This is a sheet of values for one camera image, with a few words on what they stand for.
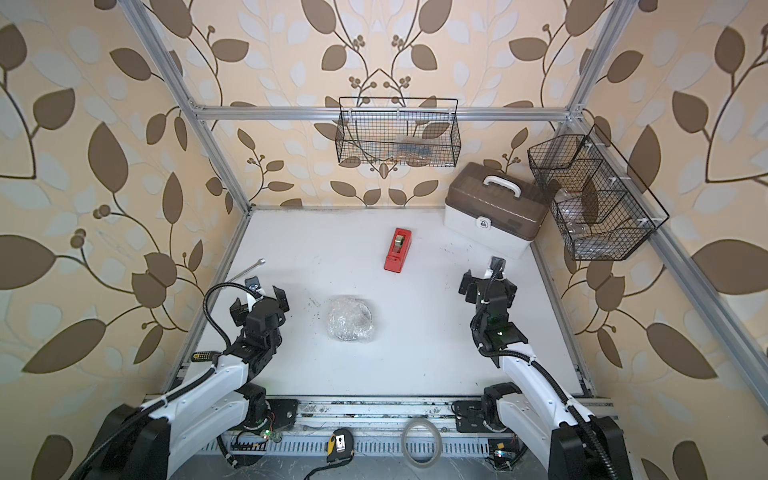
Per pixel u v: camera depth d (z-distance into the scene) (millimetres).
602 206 736
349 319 845
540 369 505
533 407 486
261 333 652
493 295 605
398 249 1021
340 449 678
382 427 737
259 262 1050
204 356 825
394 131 954
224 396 563
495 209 935
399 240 1019
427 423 710
